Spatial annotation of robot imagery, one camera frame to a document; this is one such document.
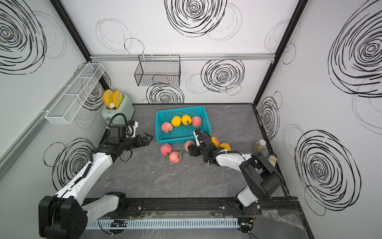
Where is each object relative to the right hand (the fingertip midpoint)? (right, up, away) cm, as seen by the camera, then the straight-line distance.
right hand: (193, 146), depth 90 cm
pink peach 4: (-11, -5, -5) cm, 14 cm away
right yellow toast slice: (-50, +30, +6) cm, 59 cm away
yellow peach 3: (+20, 0, 0) cm, 20 cm away
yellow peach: (-12, +15, +12) cm, 23 cm away
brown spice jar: (+39, +1, -4) cm, 39 cm away
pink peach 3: (-17, -1, -1) cm, 17 cm away
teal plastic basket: (-8, +7, +13) cm, 16 cm away
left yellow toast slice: (-55, +31, +4) cm, 63 cm away
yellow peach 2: (-5, +16, +13) cm, 21 cm away
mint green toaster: (-47, +24, +12) cm, 54 cm away
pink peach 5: (-3, +2, +1) cm, 4 cm away
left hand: (-27, +6, -8) cm, 28 cm away
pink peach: (+2, +15, +12) cm, 19 cm away
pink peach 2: (-18, +11, +9) cm, 23 cm away
